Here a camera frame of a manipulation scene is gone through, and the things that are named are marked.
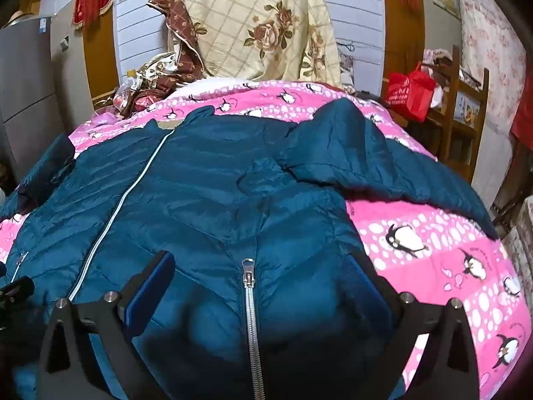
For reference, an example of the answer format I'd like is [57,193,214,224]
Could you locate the teal puffer jacket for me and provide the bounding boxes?
[1,98,495,399]

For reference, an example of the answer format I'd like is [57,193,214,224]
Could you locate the pink penguin blanket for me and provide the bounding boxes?
[1,79,532,399]

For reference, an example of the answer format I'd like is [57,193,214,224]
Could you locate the grey refrigerator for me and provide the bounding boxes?
[0,17,64,182]

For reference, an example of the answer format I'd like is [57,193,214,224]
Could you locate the red cloth at right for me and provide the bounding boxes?
[511,84,533,150]

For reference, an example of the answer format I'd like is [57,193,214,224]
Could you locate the wooden chair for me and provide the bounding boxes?
[406,45,490,182]

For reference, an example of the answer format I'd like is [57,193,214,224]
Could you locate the red shopping bag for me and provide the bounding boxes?
[385,62,436,123]

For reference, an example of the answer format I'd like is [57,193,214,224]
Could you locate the brown floral cloth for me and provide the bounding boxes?
[115,0,205,118]

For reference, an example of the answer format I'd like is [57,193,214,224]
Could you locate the pink floral curtain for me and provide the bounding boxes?
[460,0,526,135]

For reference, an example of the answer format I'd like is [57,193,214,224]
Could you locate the cream floral quilt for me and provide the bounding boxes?
[183,0,340,87]

